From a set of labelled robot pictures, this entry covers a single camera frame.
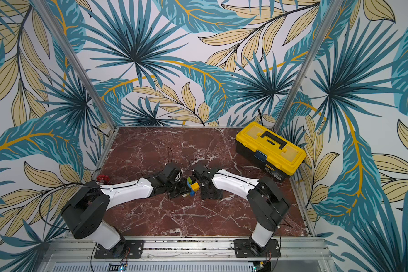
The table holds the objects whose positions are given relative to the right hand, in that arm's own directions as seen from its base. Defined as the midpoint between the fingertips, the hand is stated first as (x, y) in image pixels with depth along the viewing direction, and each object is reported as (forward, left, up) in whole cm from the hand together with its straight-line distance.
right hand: (208, 196), depth 87 cm
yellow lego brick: (+5, +7, +1) cm, 9 cm away
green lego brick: (+8, +10, +3) cm, 14 cm away
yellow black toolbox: (+18, -32, +14) cm, 39 cm away
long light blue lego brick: (+2, +9, +1) cm, 9 cm away
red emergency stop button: (+11, +56, +3) cm, 57 cm away
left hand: (+1, +9, +3) cm, 10 cm away
